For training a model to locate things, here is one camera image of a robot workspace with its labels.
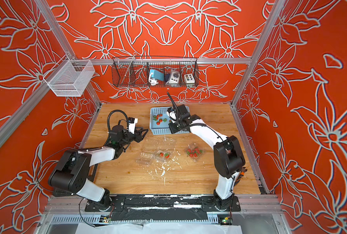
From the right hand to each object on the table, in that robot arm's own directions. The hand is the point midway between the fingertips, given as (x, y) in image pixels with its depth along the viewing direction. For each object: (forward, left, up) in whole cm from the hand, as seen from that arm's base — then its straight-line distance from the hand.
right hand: (168, 126), depth 89 cm
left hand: (-1, +14, -1) cm, 14 cm away
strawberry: (-13, +4, -12) cm, 19 cm away
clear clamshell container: (-13, +2, -12) cm, 18 cm away
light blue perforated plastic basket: (+14, +8, -12) cm, 20 cm away
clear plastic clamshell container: (-11, -17, -12) cm, 23 cm away
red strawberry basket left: (+12, +9, -13) cm, 20 cm away
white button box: (+27, -14, +15) cm, 34 cm away
